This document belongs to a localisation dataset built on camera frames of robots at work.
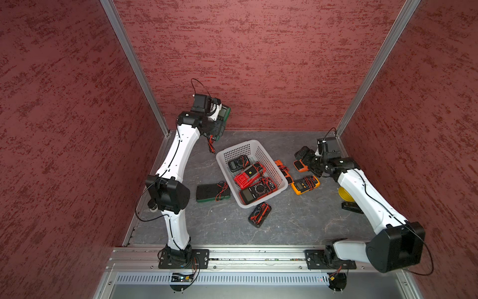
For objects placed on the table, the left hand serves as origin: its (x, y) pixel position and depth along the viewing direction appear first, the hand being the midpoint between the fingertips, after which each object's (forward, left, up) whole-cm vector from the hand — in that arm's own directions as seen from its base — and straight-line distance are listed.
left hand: (214, 128), depth 84 cm
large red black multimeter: (-20, -20, -24) cm, 37 cm away
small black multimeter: (-3, -11, -24) cm, 26 cm away
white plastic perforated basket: (+5, -20, -23) cm, 31 cm away
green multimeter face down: (-20, +3, -26) cm, 33 cm away
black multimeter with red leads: (-31, -21, -24) cm, 45 cm away
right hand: (-13, -39, -8) cm, 42 cm away
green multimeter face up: (+1, -5, +7) cm, 8 cm away
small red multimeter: (-12, -17, -22) cm, 30 cm away
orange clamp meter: (-8, -36, -23) cm, 44 cm away
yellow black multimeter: (-16, -44, -25) cm, 53 cm away
